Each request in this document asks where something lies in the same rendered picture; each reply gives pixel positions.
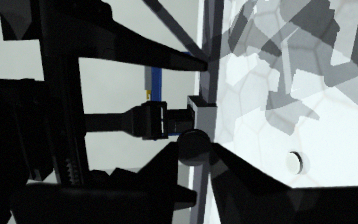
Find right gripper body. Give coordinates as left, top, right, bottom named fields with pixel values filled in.
left=0, top=0, right=109, bottom=186

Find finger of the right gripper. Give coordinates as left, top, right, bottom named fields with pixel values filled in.
left=39, top=0, right=208, bottom=72
left=102, top=167, right=197, bottom=211

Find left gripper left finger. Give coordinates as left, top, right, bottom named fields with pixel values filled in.
left=10, top=141, right=179, bottom=224

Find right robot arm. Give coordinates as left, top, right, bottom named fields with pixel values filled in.
left=0, top=82, right=195, bottom=224

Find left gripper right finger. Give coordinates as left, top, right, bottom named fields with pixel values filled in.
left=208, top=142, right=358, bottom=224

